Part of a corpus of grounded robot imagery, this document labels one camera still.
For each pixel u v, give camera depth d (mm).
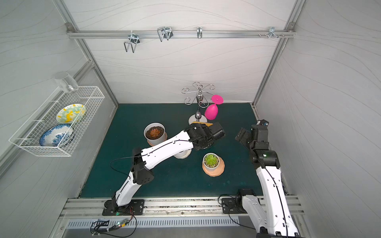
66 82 638
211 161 789
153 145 957
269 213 401
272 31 765
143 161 481
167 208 749
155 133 906
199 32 754
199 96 883
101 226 701
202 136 518
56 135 625
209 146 594
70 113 701
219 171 857
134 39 784
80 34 793
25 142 547
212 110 932
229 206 739
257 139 531
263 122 635
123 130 1049
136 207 735
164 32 760
